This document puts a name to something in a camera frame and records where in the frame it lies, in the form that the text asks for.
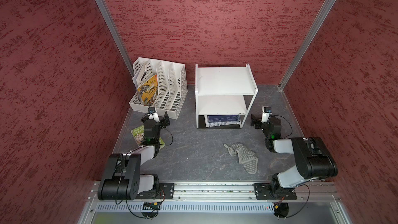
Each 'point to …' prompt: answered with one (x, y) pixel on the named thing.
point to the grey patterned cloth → (246, 157)
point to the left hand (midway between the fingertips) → (158, 115)
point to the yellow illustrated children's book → (148, 90)
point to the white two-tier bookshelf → (224, 91)
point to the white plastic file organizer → (161, 85)
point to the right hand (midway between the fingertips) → (258, 115)
